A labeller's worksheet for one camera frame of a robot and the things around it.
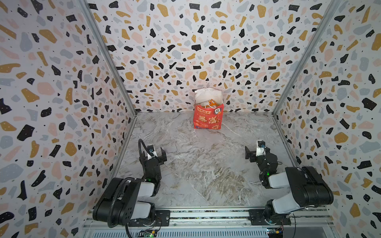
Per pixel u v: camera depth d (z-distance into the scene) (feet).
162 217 2.43
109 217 1.26
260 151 2.63
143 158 2.55
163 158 2.74
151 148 2.43
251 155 2.72
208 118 3.21
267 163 2.29
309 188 1.50
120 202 1.42
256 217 2.43
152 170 2.14
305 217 2.50
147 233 2.31
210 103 3.46
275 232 2.35
